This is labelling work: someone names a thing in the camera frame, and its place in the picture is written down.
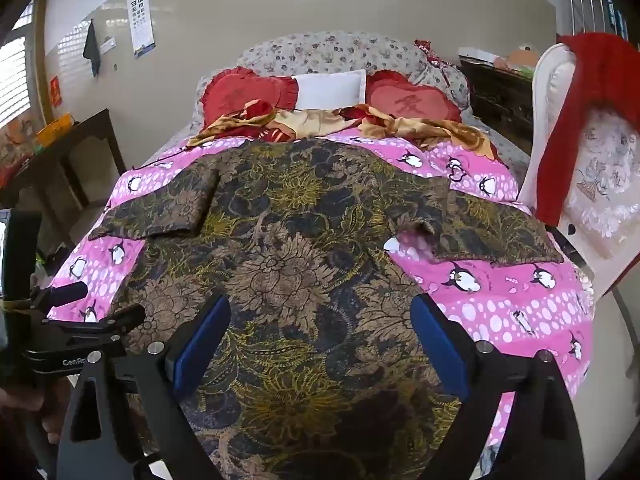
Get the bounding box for dark hanging cloth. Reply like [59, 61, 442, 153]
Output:
[82, 19, 102, 78]

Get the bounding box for dark wooden cabinet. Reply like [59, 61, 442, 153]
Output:
[459, 57, 536, 156]

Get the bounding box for orange box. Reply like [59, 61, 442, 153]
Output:
[35, 112, 75, 148]

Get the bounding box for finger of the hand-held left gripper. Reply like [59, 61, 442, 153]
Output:
[31, 281, 89, 317]
[75, 304, 147, 339]

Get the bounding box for metal drying rack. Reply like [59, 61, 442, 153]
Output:
[555, 0, 631, 43]

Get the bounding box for red heart pillow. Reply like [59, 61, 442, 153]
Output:
[365, 70, 463, 123]
[202, 66, 301, 131]

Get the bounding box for white padded chair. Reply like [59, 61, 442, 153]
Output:
[517, 42, 640, 301]

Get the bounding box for person's left hand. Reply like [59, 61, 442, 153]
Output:
[0, 382, 73, 446]

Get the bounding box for brown floral shirt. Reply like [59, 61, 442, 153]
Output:
[89, 137, 565, 480]

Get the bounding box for gold red floral blanket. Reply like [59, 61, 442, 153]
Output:
[187, 100, 501, 161]

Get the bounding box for red gift box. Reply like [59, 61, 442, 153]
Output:
[0, 157, 32, 187]

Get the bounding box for pink penguin blanket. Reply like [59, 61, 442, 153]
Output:
[47, 130, 596, 480]

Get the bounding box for printed cardboard box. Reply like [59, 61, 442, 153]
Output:
[0, 119, 37, 166]

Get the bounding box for white embroidered cloth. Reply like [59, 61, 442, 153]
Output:
[562, 105, 640, 261]

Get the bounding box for eye chart poster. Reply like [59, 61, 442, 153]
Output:
[127, 0, 157, 59]

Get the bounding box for barred window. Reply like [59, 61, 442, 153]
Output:
[0, 0, 38, 128]

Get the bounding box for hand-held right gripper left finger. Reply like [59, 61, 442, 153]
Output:
[56, 292, 232, 480]

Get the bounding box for white pillow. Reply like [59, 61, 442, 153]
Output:
[291, 70, 368, 110]

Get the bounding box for red knot decoration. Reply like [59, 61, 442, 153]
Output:
[415, 39, 453, 68]

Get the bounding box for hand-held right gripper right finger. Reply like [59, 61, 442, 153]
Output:
[410, 292, 586, 480]

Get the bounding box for dark wooden table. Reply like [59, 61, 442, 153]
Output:
[0, 108, 127, 261]

